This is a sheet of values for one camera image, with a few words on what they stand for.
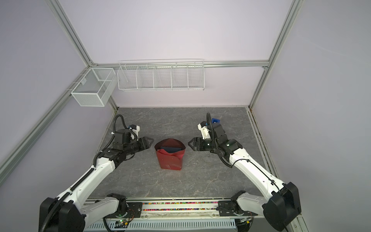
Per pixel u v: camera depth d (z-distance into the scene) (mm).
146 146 734
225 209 699
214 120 1046
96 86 1000
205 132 706
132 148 681
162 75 993
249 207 550
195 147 676
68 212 381
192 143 694
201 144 669
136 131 740
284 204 385
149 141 762
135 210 738
